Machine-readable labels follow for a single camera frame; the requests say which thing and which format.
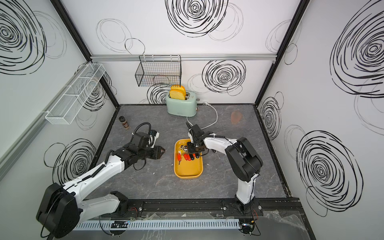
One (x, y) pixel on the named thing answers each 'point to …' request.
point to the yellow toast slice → (178, 93)
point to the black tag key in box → (197, 155)
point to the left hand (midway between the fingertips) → (161, 150)
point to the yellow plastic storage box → (187, 169)
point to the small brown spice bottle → (123, 120)
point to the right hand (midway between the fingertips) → (189, 150)
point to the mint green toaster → (187, 107)
